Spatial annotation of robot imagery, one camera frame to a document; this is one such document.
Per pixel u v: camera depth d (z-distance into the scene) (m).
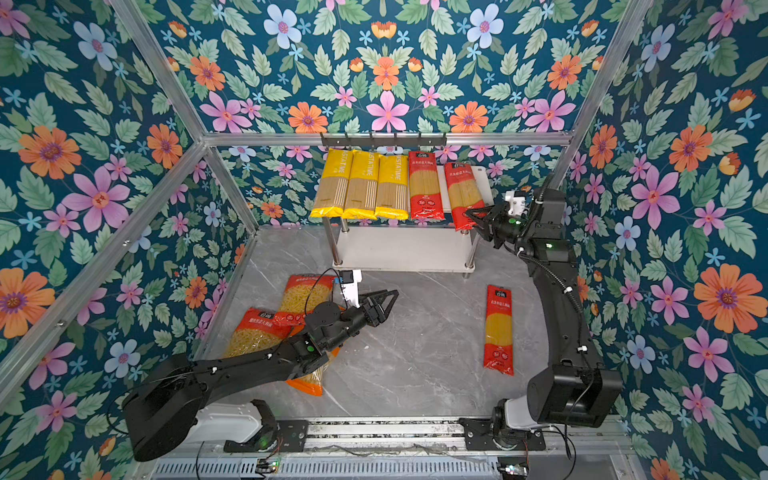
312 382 0.80
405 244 1.08
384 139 0.91
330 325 0.58
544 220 0.55
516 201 0.68
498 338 0.88
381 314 0.67
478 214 0.69
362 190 0.80
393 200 0.77
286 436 0.73
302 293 0.95
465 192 0.77
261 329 0.88
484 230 0.66
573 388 0.39
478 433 0.73
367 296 0.69
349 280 0.68
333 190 0.78
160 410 0.41
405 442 0.73
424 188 0.80
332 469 0.77
